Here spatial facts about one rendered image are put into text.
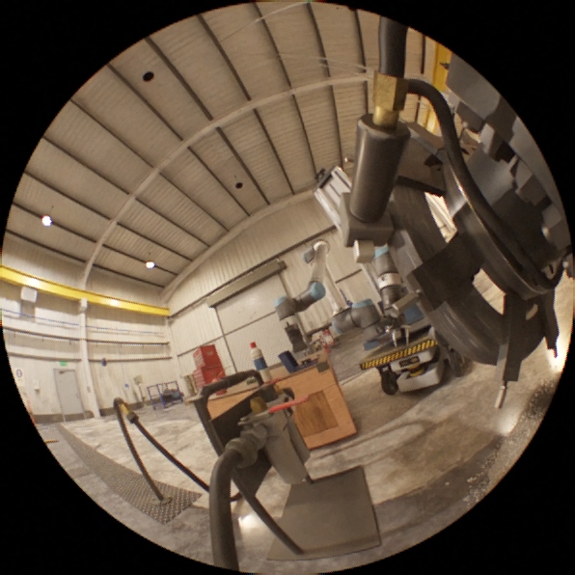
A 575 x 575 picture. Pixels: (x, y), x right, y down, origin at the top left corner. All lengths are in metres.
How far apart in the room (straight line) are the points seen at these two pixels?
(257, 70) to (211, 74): 1.50
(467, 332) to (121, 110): 8.54
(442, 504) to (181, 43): 8.55
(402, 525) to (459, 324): 0.53
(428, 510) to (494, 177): 0.77
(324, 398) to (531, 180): 1.02
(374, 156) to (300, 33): 8.04
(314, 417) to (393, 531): 0.69
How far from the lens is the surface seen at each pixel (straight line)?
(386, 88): 0.26
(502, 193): 0.47
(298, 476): 0.55
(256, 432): 0.41
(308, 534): 0.73
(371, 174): 0.31
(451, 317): 0.41
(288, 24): 8.18
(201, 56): 7.85
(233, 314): 10.23
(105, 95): 8.36
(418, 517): 0.66
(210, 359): 3.90
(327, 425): 1.06
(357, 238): 0.42
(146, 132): 8.34
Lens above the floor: 0.58
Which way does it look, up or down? 18 degrees up
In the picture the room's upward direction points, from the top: 23 degrees counter-clockwise
